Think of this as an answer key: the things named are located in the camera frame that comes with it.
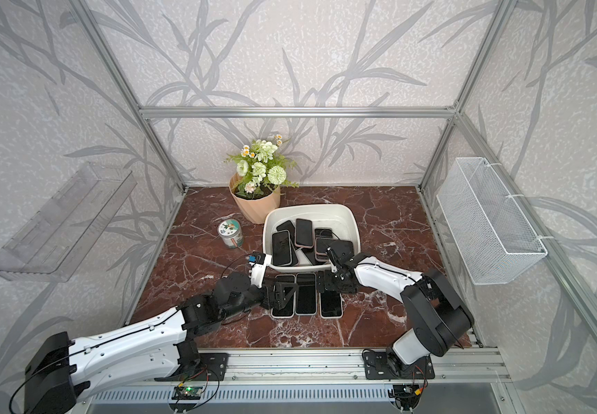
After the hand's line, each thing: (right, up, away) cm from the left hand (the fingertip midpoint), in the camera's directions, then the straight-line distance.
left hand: (289, 287), depth 74 cm
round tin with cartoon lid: (-24, +14, +21) cm, 34 cm away
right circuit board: (+35, -31, +1) cm, 46 cm away
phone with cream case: (+13, -10, +10) cm, 19 cm away
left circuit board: (-28, -28, -3) cm, 40 cm away
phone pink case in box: (+3, +13, +31) cm, 34 cm away
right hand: (+11, -4, +15) cm, 19 cm away
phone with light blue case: (+4, -5, +8) cm, 11 cm away
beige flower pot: (-15, +22, +24) cm, 36 cm away
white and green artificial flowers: (-11, +35, +11) cm, 38 cm away
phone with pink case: (-1, -11, +11) cm, 15 cm away
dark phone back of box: (-4, +16, +32) cm, 35 cm away
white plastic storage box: (+20, +18, +32) cm, 42 cm away
